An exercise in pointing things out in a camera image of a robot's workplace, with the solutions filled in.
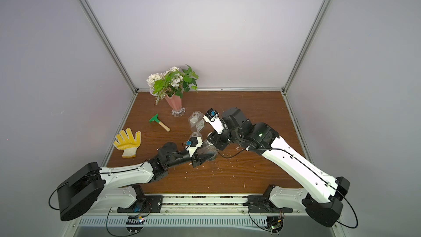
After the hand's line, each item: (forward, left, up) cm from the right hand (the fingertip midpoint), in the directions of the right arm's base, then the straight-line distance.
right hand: (211, 131), depth 65 cm
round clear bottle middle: (+6, +9, -13) cm, 17 cm away
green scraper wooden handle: (+23, +38, -25) cm, 51 cm away
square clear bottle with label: (+18, +10, -20) cm, 28 cm away
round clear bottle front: (-5, +1, -6) cm, 8 cm away
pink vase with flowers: (+29, +23, -1) cm, 37 cm away
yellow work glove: (+7, +50, -27) cm, 58 cm away
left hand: (-3, 0, -11) cm, 12 cm away
